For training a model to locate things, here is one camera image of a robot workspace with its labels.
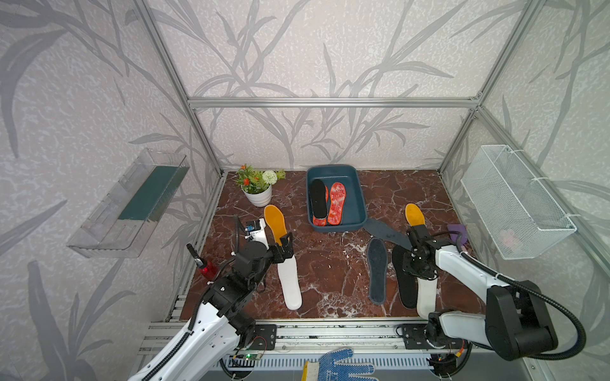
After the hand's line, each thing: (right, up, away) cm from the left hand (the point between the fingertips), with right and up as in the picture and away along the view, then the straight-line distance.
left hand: (282, 237), depth 75 cm
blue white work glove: (+15, -38, -7) cm, 41 cm away
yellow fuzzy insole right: (+54, +4, +28) cm, 60 cm away
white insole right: (+49, -22, +6) cm, 54 cm away
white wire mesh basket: (+66, +8, -11) cm, 67 cm away
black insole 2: (+44, -18, +9) cm, 48 cm away
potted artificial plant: (-14, +18, +21) cm, 31 cm away
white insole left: (+1, -18, +10) cm, 20 cm away
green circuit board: (-8, -35, -5) cm, 36 cm away
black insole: (+11, +13, +33) cm, 37 cm away
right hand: (+45, -14, +13) cm, 49 cm away
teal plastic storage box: (+27, +5, +30) cm, 40 cm away
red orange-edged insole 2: (+20, +14, +34) cm, 42 cm away
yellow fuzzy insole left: (-7, +2, +27) cm, 28 cm away
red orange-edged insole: (+13, +2, +24) cm, 27 cm away
